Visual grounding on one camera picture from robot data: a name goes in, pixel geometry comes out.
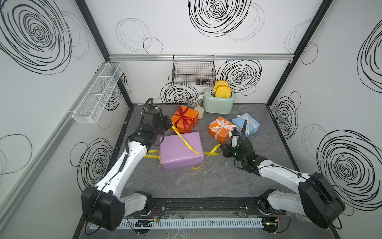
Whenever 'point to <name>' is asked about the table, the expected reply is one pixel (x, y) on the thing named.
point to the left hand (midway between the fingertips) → (171, 119)
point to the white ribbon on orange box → (219, 124)
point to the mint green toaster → (217, 105)
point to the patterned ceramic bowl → (193, 102)
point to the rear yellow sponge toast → (221, 83)
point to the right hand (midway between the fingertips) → (220, 146)
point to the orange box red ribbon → (190, 113)
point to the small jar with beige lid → (201, 111)
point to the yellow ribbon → (156, 154)
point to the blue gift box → (252, 125)
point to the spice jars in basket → (205, 81)
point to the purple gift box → (175, 155)
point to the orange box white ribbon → (221, 129)
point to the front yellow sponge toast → (223, 91)
